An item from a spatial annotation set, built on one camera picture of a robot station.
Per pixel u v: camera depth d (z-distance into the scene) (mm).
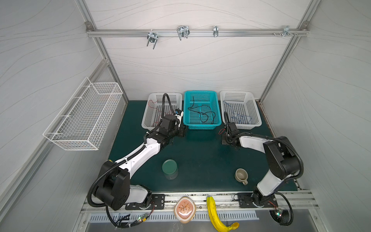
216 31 779
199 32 782
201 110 1146
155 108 1149
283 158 479
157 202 734
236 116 1112
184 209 689
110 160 450
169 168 745
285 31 770
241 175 819
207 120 1077
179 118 747
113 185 409
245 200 739
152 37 804
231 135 766
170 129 646
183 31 765
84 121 687
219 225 636
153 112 1114
